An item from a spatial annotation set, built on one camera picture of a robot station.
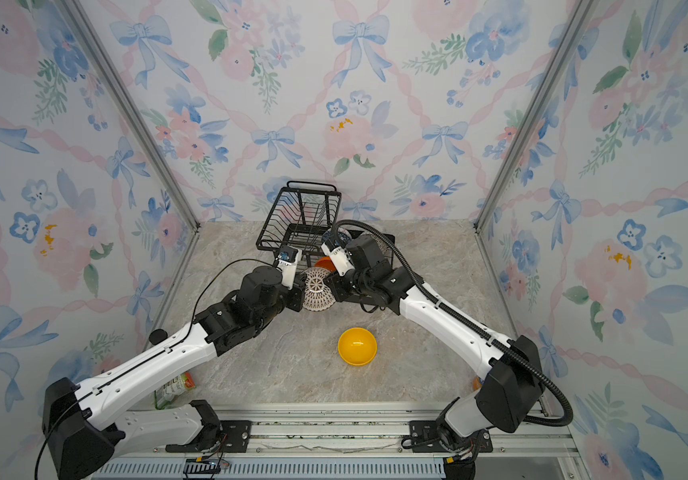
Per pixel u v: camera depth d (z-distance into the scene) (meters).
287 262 0.63
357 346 0.85
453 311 0.48
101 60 0.76
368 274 0.58
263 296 0.54
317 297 0.76
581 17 0.69
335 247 0.66
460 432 0.61
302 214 1.07
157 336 0.81
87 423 0.39
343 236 1.09
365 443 0.74
